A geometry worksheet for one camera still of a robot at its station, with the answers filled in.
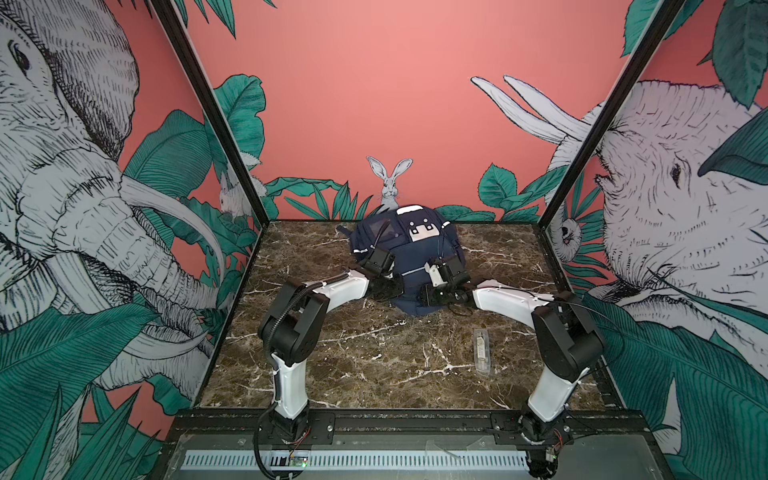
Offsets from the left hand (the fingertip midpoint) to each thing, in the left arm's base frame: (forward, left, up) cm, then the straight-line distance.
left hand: (408, 287), depth 93 cm
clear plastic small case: (-21, -20, -6) cm, 30 cm away
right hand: (-2, -3, 0) cm, 4 cm away
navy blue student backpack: (+19, -3, +2) cm, 20 cm away
